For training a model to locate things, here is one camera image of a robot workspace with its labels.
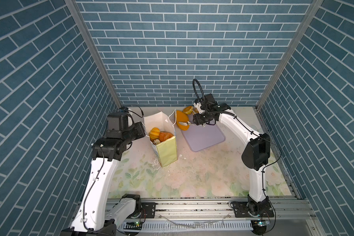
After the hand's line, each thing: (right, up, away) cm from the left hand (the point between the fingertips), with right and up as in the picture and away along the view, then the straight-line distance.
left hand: (144, 125), depth 69 cm
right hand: (+26, +4, +22) cm, 35 cm away
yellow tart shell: (+22, +10, +43) cm, 50 cm away
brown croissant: (+8, -6, +15) cm, 18 cm away
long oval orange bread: (+17, +3, +41) cm, 45 cm away
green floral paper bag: (+10, -13, +6) cm, 18 cm away
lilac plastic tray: (+29, -9, +31) cm, 44 cm away
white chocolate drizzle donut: (+3, -9, +12) cm, 15 cm away
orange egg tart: (+1, -6, +20) cm, 20 cm away
